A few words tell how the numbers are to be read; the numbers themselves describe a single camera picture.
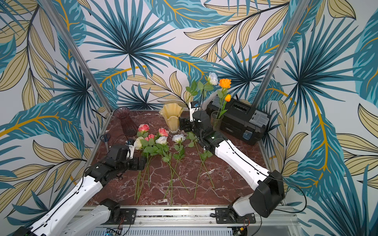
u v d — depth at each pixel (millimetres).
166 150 946
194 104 629
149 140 954
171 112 954
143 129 1032
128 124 952
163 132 1012
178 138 978
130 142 697
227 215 719
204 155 918
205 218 736
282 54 854
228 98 856
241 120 925
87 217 542
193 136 1032
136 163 692
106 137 1029
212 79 799
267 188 395
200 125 547
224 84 854
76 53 840
